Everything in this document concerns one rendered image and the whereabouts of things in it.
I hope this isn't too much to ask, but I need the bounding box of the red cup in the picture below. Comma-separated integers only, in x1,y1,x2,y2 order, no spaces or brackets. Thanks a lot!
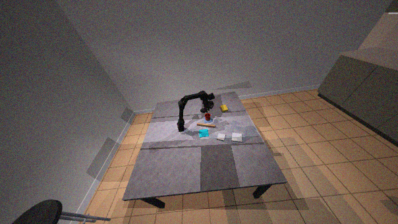
204,113,211,121

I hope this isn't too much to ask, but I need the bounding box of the yellow rectangular block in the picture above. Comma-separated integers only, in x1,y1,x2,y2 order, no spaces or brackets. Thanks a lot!
220,105,228,112

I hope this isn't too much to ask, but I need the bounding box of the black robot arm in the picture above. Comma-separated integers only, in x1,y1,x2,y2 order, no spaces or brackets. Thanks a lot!
177,91,215,132

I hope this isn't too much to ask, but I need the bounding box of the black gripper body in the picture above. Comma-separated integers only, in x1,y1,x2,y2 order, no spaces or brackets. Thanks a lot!
200,100,213,113

